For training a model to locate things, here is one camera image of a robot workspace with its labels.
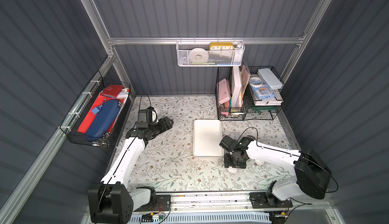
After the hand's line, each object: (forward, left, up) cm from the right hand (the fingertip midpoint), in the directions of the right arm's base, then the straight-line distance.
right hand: (234, 168), depth 82 cm
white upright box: (+42, -5, +12) cm, 44 cm away
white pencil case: (+52, -27, +20) cm, 62 cm away
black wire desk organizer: (+42, -12, +16) cm, 47 cm away
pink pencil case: (+50, +2, +11) cm, 51 cm away
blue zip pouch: (+14, +64, +29) cm, 71 cm away
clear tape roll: (+49, -17, +19) cm, 56 cm away
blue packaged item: (+40, -20, +20) cm, 49 cm away
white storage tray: (+22, +14, -2) cm, 26 cm away
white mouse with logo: (-2, +2, +3) cm, 4 cm away
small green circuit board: (-22, +37, -1) cm, 43 cm away
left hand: (+18, +37, +16) cm, 44 cm away
